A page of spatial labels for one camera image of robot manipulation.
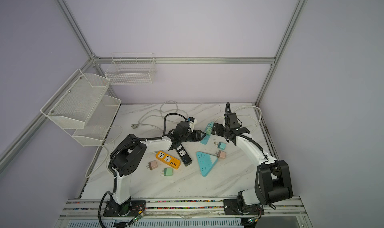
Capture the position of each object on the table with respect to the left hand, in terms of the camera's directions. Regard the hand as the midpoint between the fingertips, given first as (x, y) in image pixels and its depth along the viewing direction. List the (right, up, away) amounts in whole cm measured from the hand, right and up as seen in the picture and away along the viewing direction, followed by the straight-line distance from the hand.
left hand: (203, 134), depth 92 cm
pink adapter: (-30, -17, -7) cm, 35 cm away
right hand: (+9, +4, -4) cm, 10 cm away
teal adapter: (+12, -7, +3) cm, 15 cm away
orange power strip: (-21, -14, -4) cm, 26 cm away
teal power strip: (+2, -15, -6) cm, 17 cm away
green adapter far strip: (+4, +2, +3) cm, 6 cm away
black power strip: (-12, -12, -3) cm, 17 cm away
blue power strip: (+2, -4, +6) cm, 8 cm away
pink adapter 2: (+11, -12, -2) cm, 16 cm away
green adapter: (-20, -20, -8) cm, 30 cm away
